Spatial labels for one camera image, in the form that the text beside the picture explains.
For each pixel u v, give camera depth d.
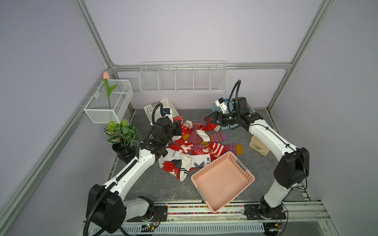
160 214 0.74
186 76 0.99
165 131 0.59
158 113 0.64
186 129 1.05
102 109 0.75
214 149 0.94
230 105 0.75
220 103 0.75
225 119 0.72
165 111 0.67
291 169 0.46
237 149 0.97
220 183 0.83
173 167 0.87
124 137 0.75
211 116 0.73
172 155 0.89
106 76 0.83
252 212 0.73
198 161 0.89
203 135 1.02
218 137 1.03
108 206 0.39
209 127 1.05
